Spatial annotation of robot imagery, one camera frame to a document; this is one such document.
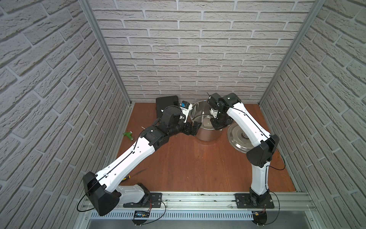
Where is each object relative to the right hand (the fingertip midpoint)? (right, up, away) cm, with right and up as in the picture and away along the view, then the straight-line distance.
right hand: (221, 127), depth 81 cm
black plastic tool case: (-40, +18, +37) cm, 58 cm away
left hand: (-18, +6, -9) cm, 21 cm away
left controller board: (-44, -45, -8) cm, 63 cm away
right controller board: (+17, -45, -11) cm, 49 cm away
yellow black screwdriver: (-53, -29, +1) cm, 61 cm away
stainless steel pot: (-11, +10, +15) cm, 21 cm away
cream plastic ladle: (-5, +8, -4) cm, 11 cm away
